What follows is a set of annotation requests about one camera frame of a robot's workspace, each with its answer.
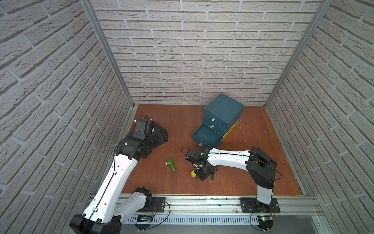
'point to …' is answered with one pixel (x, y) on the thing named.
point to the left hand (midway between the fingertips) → (166, 133)
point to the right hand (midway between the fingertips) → (205, 175)
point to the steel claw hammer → (213, 176)
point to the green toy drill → (169, 162)
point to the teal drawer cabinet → (220, 116)
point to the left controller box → (143, 218)
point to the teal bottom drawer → (206, 136)
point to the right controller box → (265, 222)
